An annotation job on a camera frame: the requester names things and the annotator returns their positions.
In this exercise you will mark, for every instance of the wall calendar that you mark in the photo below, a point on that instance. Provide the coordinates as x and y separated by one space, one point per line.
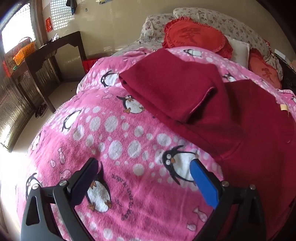
106 1

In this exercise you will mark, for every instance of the dark red fleece garment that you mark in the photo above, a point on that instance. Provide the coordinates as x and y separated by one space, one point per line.
208 104

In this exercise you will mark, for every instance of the long floral pillow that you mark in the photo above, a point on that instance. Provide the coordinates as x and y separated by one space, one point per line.
231 20

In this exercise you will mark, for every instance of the small red heart cushion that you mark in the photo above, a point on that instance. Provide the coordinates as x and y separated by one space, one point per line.
263 69

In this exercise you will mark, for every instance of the dark wooden table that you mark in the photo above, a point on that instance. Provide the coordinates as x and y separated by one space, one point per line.
46 55

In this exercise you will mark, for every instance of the white pillow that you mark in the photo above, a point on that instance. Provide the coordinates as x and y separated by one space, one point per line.
239 51

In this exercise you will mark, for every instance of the pair of dark shoes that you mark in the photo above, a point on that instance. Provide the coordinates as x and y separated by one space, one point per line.
41 111

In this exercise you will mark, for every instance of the red ruffled cloth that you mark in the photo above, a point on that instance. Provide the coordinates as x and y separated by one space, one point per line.
269 45

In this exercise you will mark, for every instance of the dark hanging cloth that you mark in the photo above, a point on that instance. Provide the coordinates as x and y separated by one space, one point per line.
70 5

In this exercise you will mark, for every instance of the white flat box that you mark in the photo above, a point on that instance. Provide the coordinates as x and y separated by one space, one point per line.
285 55

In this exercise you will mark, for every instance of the orange plastic basket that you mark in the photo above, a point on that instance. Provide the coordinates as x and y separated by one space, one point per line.
23 54

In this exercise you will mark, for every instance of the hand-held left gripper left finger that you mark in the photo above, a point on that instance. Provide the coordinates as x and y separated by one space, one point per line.
85 183

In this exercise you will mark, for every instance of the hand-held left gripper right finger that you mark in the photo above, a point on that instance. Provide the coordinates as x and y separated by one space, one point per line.
203 183

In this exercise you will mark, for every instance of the dark wooden lattice screen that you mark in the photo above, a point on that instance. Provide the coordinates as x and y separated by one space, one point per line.
13 104

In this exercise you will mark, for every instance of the red wall sticker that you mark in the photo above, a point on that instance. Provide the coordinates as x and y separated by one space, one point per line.
48 24

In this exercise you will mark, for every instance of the small floral pillow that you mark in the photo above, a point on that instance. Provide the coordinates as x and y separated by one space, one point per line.
152 27

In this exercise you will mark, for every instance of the red gift bag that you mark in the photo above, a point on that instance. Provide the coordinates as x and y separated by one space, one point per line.
89 64

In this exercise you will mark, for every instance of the large red heart cushion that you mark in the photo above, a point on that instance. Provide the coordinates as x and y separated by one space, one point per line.
192 34

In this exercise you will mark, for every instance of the pink penguin print blanket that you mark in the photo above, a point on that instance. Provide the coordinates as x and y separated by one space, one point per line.
129 148

